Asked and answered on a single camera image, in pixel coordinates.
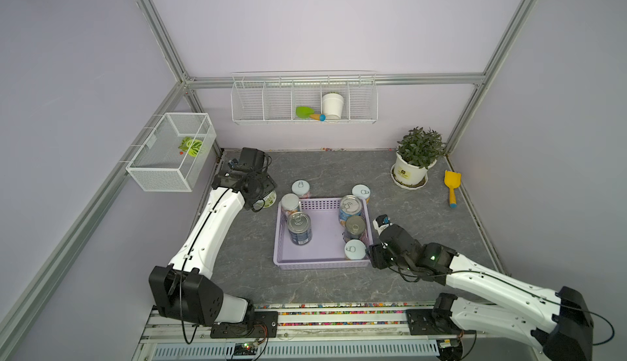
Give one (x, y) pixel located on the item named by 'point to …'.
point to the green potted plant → (420, 147)
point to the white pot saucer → (409, 186)
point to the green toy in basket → (186, 143)
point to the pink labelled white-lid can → (300, 187)
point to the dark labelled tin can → (355, 225)
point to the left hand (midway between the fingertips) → (265, 190)
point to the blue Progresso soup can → (349, 206)
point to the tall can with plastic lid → (290, 203)
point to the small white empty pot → (332, 104)
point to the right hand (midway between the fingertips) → (371, 247)
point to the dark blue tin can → (300, 225)
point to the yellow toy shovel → (452, 180)
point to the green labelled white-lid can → (269, 199)
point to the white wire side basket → (174, 156)
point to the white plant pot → (407, 173)
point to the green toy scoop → (307, 113)
